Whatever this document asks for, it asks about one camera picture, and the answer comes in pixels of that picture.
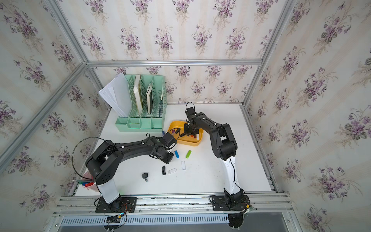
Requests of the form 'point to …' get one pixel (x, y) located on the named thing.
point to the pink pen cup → (88, 181)
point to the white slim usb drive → (183, 168)
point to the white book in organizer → (137, 91)
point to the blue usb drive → (177, 154)
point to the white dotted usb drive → (198, 137)
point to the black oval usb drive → (177, 130)
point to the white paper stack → (117, 94)
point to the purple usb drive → (173, 131)
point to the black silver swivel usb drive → (164, 170)
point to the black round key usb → (145, 175)
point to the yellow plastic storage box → (177, 127)
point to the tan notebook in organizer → (149, 94)
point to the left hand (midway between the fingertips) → (170, 162)
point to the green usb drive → (188, 154)
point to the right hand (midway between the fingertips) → (188, 132)
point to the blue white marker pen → (163, 133)
